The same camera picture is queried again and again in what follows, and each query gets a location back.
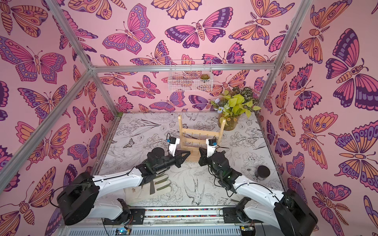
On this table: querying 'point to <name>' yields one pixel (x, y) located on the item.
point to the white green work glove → (133, 194)
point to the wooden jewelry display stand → (191, 140)
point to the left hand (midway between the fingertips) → (191, 152)
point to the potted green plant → (233, 104)
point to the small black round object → (262, 172)
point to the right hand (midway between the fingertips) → (200, 147)
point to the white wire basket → (190, 81)
